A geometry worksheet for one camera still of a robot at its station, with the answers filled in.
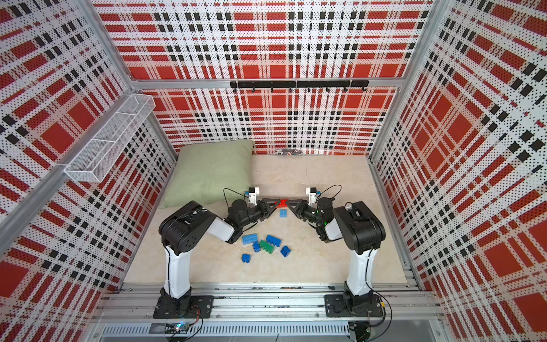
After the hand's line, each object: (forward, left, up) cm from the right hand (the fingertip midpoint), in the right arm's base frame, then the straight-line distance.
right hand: (288, 202), depth 92 cm
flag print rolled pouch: (+40, -1, -8) cm, 41 cm away
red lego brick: (-1, +2, +1) cm, 3 cm away
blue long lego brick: (-14, +6, -7) cm, 17 cm away
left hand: (0, +2, +1) cm, 2 cm away
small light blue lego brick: (-1, +3, -8) cm, 9 cm away
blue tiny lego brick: (-17, +14, -7) cm, 23 cm away
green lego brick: (-17, +9, -7) cm, 21 cm away
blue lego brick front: (-21, +18, -7) cm, 29 cm away
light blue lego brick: (-14, +17, -7) cm, 23 cm away
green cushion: (+14, +36, +5) cm, 39 cm away
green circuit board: (-44, +37, -6) cm, 58 cm away
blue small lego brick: (-19, +1, -6) cm, 20 cm away
